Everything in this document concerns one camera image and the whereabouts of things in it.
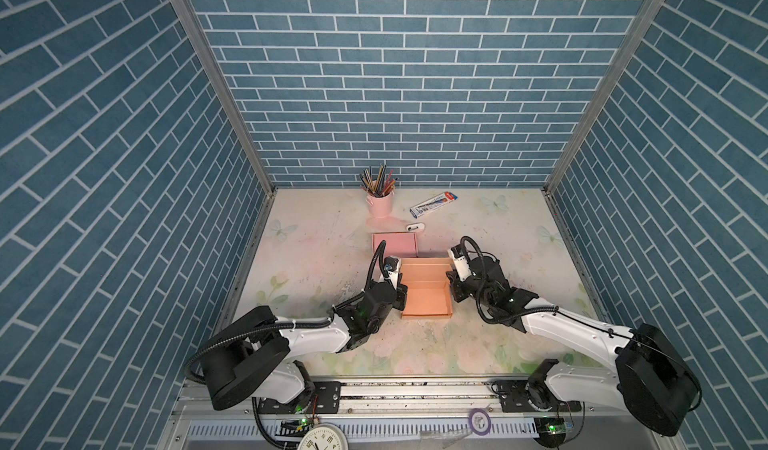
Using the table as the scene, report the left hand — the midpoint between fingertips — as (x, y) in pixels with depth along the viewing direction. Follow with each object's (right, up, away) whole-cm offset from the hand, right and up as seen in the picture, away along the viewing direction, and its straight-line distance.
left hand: (404, 277), depth 85 cm
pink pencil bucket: (-9, +21, +25) cm, 33 cm away
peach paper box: (+8, -7, +12) cm, 16 cm away
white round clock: (-18, -31, -19) cm, 41 cm away
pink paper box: (-1, +7, +21) cm, 22 cm away
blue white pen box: (+12, +22, +30) cm, 40 cm away
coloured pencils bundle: (-8, +29, +24) cm, 38 cm away
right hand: (+12, +2, +1) cm, 12 cm away
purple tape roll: (+16, -32, -14) cm, 38 cm away
